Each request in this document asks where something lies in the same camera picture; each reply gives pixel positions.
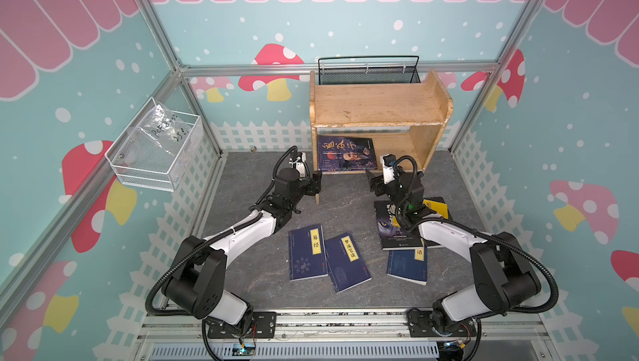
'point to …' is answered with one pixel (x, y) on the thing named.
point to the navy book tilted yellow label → (346, 264)
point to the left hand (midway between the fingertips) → (313, 175)
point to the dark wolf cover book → (392, 237)
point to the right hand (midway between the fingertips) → (376, 165)
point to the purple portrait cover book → (343, 153)
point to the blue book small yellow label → (408, 264)
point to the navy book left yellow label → (307, 253)
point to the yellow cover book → (439, 208)
